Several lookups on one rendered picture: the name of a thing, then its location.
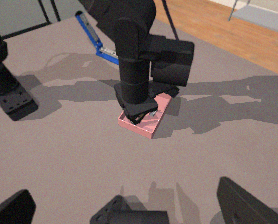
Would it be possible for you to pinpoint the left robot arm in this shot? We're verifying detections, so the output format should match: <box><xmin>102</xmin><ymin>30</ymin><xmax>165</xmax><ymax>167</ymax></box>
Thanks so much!
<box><xmin>0</xmin><ymin>0</ymin><xmax>195</xmax><ymax>115</ymax></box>

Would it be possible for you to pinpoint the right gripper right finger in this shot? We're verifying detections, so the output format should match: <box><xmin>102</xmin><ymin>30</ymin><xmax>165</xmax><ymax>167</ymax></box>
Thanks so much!
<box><xmin>217</xmin><ymin>177</ymin><xmax>278</xmax><ymax>224</ymax></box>

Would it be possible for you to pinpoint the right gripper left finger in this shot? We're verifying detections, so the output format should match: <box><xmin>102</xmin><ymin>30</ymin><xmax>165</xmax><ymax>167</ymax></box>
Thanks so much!
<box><xmin>0</xmin><ymin>189</ymin><xmax>36</xmax><ymax>224</ymax></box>

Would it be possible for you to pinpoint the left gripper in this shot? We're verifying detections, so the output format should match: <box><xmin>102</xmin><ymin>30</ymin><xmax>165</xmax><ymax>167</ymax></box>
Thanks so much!
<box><xmin>114</xmin><ymin>77</ymin><xmax>179</xmax><ymax>125</ymax></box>

